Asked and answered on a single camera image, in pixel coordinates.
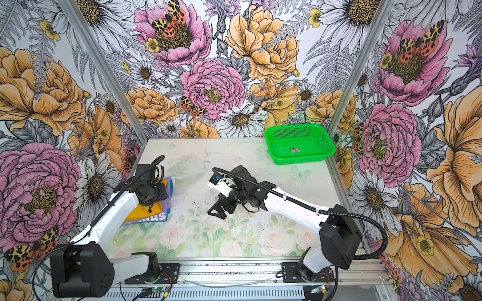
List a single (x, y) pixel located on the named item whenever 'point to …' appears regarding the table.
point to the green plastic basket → (299, 144)
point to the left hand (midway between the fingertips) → (160, 201)
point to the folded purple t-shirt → (166, 205)
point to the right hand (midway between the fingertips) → (218, 208)
